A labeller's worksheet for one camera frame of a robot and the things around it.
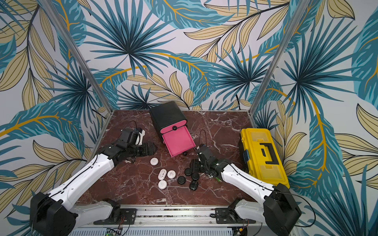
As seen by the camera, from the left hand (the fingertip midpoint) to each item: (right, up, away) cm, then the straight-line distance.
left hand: (150, 150), depth 80 cm
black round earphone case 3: (+17, -17, +4) cm, 24 cm away
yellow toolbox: (+59, -2, -3) cm, 59 cm away
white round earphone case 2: (+11, -15, +6) cm, 19 cm away
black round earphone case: (+21, -14, +8) cm, 26 cm away
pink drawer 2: (+15, +3, +14) cm, 20 cm away
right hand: (+24, -8, +3) cm, 25 cm away
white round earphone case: (0, -8, +10) cm, 13 cm away
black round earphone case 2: (+25, -16, +6) cm, 30 cm away
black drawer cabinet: (+3, +22, +31) cm, 38 cm away
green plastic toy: (+38, -17, +4) cm, 42 cm away
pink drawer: (+12, +13, +10) cm, 21 cm away
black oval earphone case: (+24, -20, +3) cm, 31 cm away
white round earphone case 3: (+6, -19, +2) cm, 20 cm away
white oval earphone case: (+5, -15, +6) cm, 17 cm away
